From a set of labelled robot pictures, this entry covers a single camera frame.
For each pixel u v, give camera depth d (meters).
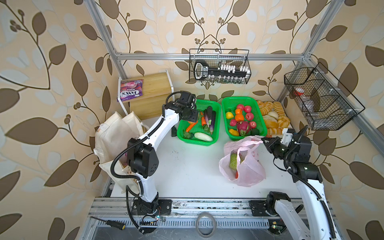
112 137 0.77
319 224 0.40
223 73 0.83
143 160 0.48
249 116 1.06
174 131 1.02
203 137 0.96
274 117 1.05
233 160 0.82
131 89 0.81
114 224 0.69
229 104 1.12
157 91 0.81
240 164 0.56
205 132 1.02
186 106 0.70
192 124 1.05
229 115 1.08
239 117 1.05
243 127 0.96
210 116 1.05
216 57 0.90
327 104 0.72
